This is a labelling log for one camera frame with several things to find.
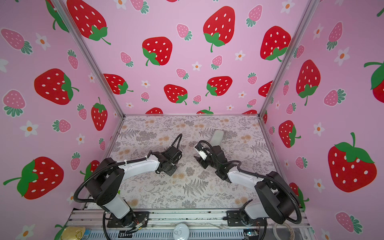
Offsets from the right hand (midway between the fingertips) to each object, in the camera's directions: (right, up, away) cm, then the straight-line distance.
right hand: (197, 152), depth 86 cm
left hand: (-16, -10, +5) cm, 20 cm away
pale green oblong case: (+14, +8, +16) cm, 23 cm away
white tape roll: (+45, -35, -16) cm, 59 cm away
